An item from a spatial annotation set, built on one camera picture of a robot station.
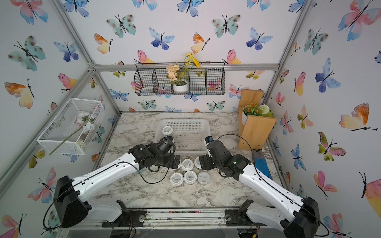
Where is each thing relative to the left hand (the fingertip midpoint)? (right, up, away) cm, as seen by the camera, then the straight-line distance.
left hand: (174, 159), depth 78 cm
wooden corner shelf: (+45, +15, +5) cm, 48 cm away
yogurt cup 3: (+12, -3, +7) cm, 15 cm away
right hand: (+17, +2, -2) cm, 17 cm away
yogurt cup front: (+1, -11, +2) cm, 11 cm away
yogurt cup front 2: (+8, -11, +3) cm, 14 cm away
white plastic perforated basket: (+6, +11, +29) cm, 32 cm away
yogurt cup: (-8, +15, +21) cm, 27 cm away
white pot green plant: (+45, +27, +10) cm, 54 cm away
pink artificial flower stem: (-44, +20, -3) cm, 49 cm away
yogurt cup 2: (+6, -4, +7) cm, 10 cm away
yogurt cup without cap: (+15, -11, +4) cm, 19 cm away
